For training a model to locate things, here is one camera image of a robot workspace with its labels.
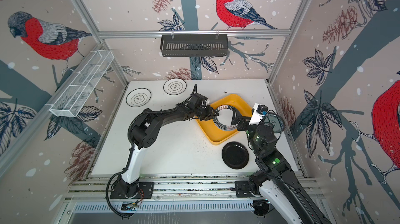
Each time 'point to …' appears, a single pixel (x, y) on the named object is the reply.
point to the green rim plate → (223, 121)
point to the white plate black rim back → (174, 86)
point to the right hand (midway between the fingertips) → (243, 107)
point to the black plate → (235, 155)
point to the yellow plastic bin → (217, 136)
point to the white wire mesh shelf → (70, 101)
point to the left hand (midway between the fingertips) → (221, 113)
